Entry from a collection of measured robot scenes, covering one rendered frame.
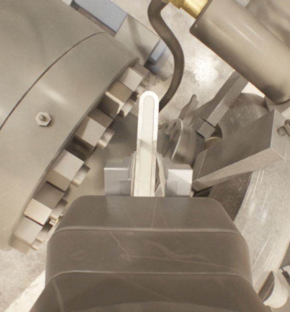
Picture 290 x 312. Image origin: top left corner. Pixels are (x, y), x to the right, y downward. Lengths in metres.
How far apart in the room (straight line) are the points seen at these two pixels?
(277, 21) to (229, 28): 0.94
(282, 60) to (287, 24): 0.93
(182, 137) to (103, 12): 0.62
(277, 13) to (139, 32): 0.69
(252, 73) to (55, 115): 0.31
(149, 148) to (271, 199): 0.22
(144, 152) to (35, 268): 1.86
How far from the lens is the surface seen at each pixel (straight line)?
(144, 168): 0.16
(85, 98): 0.35
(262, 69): 0.40
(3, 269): 2.13
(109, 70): 0.40
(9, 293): 2.33
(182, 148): 0.46
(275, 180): 0.35
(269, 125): 0.34
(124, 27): 0.92
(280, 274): 1.40
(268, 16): 1.29
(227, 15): 0.38
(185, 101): 1.17
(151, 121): 0.16
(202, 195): 0.51
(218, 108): 0.57
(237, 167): 0.35
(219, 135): 0.66
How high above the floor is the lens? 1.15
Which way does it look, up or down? 70 degrees down
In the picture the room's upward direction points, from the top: 174 degrees counter-clockwise
